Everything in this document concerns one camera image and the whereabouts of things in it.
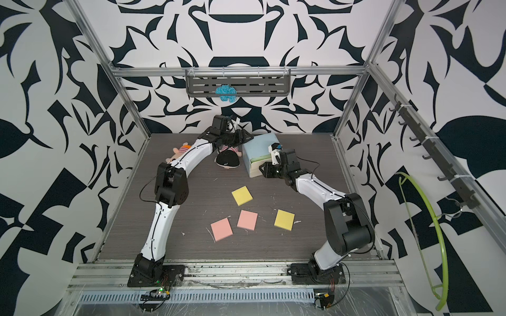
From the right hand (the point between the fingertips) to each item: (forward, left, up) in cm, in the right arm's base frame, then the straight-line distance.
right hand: (262, 163), depth 90 cm
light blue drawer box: (+5, +3, +2) cm, 6 cm away
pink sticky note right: (-21, +7, -13) cm, 26 cm away
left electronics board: (-48, +41, -16) cm, 65 cm away
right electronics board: (-49, -21, -16) cm, 56 cm away
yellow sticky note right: (-21, -9, -14) cm, 26 cm away
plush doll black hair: (+6, +17, -4) cm, 18 cm away
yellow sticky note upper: (-8, +10, -14) cm, 19 cm away
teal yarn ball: (+26, +16, +20) cm, 36 cm away
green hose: (-37, -45, +17) cm, 61 cm away
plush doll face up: (+14, +43, -7) cm, 46 cm away
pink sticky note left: (-25, +18, -13) cm, 33 cm away
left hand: (+16, +5, +2) cm, 17 cm away
